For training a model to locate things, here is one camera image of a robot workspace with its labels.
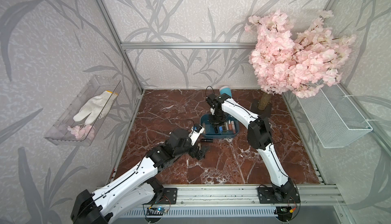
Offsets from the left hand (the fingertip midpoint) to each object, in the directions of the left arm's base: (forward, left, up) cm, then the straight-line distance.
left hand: (203, 143), depth 75 cm
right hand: (+18, -6, -12) cm, 23 cm away
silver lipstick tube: (+20, -15, -14) cm, 29 cm away
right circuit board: (-27, -39, -18) cm, 50 cm away
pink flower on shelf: (-3, +46, +16) cm, 49 cm away
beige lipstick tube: (+6, +2, -17) cm, 18 cm away
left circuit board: (-26, +21, -17) cm, 37 cm away
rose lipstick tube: (+18, -17, -15) cm, 29 cm away
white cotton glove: (+12, +49, +15) cm, 52 cm away
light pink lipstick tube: (+17, -19, -14) cm, 30 cm away
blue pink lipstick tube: (+16, -11, -15) cm, 24 cm away
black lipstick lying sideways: (+9, -2, -15) cm, 17 cm away
